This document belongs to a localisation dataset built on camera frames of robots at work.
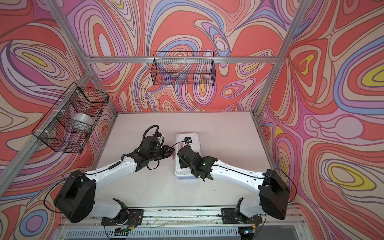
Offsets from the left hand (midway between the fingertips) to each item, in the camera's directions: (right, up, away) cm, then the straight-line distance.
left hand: (176, 149), depth 85 cm
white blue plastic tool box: (+5, +7, -13) cm, 15 cm away
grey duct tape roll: (-45, +18, -11) cm, 50 cm away
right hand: (+6, -4, -5) cm, 9 cm away
